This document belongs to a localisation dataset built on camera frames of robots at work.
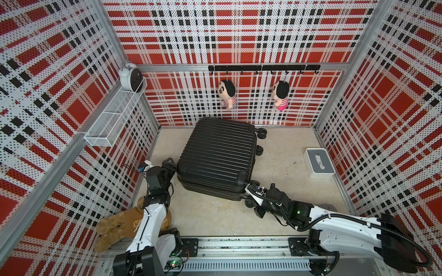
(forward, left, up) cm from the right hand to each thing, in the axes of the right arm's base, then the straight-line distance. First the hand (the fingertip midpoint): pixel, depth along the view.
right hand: (250, 198), depth 78 cm
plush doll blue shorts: (+50, +11, +23) cm, 56 cm away
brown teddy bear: (-12, +59, -1) cm, 61 cm away
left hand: (+17, +37, +5) cm, 41 cm away
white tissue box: (+22, -41, -6) cm, 47 cm away
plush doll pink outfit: (+54, -20, +20) cm, 61 cm away
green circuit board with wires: (-24, +33, -8) cm, 41 cm away
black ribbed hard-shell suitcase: (+14, +15, +11) cm, 23 cm away
